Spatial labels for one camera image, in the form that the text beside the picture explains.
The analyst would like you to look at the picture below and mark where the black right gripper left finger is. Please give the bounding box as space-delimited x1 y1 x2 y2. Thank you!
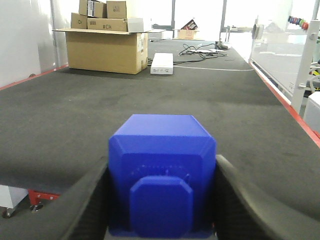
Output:
0 154 111 240

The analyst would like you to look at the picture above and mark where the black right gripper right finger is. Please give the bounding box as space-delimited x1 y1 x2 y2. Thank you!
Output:
212 153 313 240

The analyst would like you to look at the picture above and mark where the blue plastic box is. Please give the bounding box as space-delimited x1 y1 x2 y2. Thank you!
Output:
107 113 218 239

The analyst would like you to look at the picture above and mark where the long conveyor with dark belt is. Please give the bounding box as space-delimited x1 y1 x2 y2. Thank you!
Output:
0 17 320 213

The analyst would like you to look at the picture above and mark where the white cabinet on castors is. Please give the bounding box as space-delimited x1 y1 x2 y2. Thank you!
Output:
0 184 29 219

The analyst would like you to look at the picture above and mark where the white machine housing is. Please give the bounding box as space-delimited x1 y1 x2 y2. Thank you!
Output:
302 90 320 134

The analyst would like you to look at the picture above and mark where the large cardboard box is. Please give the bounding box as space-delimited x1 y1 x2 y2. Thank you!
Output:
51 27 166 76

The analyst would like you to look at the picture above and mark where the long white carton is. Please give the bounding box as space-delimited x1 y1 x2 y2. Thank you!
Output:
150 52 174 76

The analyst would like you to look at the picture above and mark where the open cardboard box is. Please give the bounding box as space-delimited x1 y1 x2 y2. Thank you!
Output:
176 28 201 41

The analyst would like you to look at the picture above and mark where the long flat cardboard box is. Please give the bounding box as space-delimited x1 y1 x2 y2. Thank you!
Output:
86 17 129 33

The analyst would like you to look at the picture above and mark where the dark red packet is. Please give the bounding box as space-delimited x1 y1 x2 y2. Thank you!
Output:
180 19 199 31

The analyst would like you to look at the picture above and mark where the small cardboard box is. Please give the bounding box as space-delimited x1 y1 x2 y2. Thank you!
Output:
70 12 88 30
78 0 108 19
106 0 128 19

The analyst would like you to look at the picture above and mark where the small white box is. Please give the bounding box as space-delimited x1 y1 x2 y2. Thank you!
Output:
126 17 145 33

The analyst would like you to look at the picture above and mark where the row of coloured spools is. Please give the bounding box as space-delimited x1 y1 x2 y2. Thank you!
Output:
287 15 310 30

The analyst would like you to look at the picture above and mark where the black cable bundle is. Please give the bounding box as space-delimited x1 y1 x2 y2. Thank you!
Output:
178 42 229 64

